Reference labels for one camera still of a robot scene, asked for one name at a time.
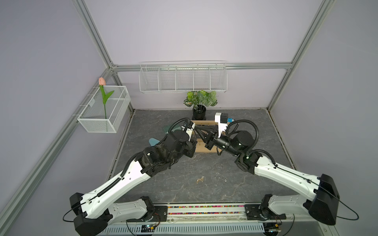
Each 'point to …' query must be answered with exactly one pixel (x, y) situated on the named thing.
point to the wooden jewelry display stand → (200, 145)
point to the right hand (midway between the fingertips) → (195, 128)
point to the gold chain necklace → (201, 179)
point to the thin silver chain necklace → (218, 175)
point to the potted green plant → (199, 101)
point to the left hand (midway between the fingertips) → (193, 140)
